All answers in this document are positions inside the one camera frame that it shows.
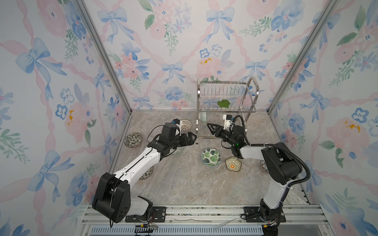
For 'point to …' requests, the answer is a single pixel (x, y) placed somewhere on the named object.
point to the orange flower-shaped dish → (233, 164)
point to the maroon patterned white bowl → (186, 125)
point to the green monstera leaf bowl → (211, 157)
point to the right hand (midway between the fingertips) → (208, 124)
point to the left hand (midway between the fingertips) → (191, 136)
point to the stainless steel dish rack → (215, 98)
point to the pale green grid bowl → (203, 117)
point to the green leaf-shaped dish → (223, 103)
